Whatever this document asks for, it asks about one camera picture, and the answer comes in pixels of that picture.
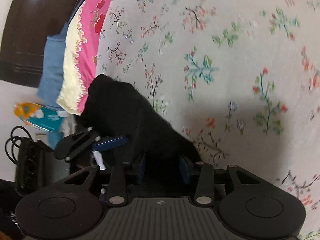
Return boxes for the dark wooden headboard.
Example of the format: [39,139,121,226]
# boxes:
[0,0,103,88]

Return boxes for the floral printed blanket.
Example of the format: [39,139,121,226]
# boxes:
[55,0,320,240]

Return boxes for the black pants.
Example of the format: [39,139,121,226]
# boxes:
[75,73,202,180]

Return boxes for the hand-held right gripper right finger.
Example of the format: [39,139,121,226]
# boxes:
[179,155,263,207]

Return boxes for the blue cloth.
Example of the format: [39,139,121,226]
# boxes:
[37,21,75,150]

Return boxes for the black cable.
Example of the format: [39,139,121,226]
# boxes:
[5,126,33,167]

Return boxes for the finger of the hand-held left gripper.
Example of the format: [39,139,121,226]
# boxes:
[54,127,128,161]

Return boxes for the orange and teal tissue pack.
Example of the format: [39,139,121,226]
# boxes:
[14,102,65,133]

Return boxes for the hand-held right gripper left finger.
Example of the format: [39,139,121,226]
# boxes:
[60,155,147,207]

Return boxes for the white paper tag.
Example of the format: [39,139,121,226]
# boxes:
[92,151,107,170]

